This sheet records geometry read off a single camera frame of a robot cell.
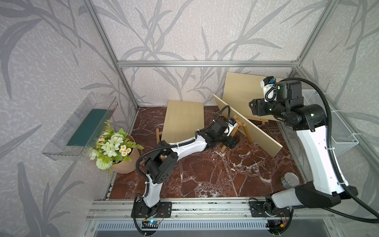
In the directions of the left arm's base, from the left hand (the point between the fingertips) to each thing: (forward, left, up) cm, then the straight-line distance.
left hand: (234, 137), depth 85 cm
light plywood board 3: (+23, +33, -14) cm, 43 cm away
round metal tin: (-21, -29, -9) cm, 37 cm away
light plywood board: (+37, -9, +6) cm, 38 cm away
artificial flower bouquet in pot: (-17, +57, +15) cm, 61 cm away
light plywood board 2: (-8, -7, +14) cm, 18 cm away
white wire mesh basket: (-11, -43, +18) cm, 48 cm away
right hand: (+2, -4, +27) cm, 27 cm away
